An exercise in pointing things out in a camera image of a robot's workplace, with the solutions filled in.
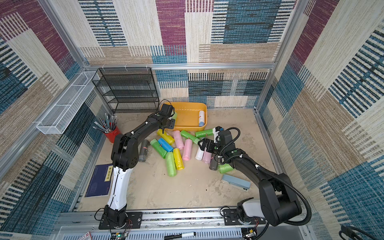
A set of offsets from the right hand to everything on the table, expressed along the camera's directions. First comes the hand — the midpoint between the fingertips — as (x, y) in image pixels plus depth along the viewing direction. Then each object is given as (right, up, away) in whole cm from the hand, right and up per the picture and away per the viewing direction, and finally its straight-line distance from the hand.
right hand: (206, 146), depth 87 cm
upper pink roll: (-17, +3, +13) cm, 22 cm away
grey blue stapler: (+16, -19, -7) cm, 25 cm away
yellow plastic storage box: (-12, +20, +35) cm, 42 cm away
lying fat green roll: (+11, -12, -2) cm, 16 cm away
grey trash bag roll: (+5, -10, +2) cm, 11 cm away
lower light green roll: (-20, -11, +2) cm, 23 cm away
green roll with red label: (+3, +7, +15) cm, 17 cm away
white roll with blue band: (-3, -6, +5) cm, 8 cm away
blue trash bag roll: (-25, -1, +9) cm, 27 cm away
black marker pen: (-13, -38, -18) cm, 44 cm away
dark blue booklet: (-59, -20, -4) cm, 62 cm away
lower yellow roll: (-16, -8, +4) cm, 19 cm away
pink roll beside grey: (+1, -7, +4) cm, 8 cm away
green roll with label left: (-31, -1, +9) cm, 32 cm away
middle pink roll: (-11, -3, +7) cm, 13 cm away
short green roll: (-12, +5, +14) cm, 20 cm away
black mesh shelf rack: (-54, +37, +21) cm, 69 cm away
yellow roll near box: (-26, +4, +14) cm, 30 cm away
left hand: (-23, +14, +16) cm, 31 cm away
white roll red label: (-1, +17, +24) cm, 29 cm away
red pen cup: (-60, +5, +10) cm, 61 cm away
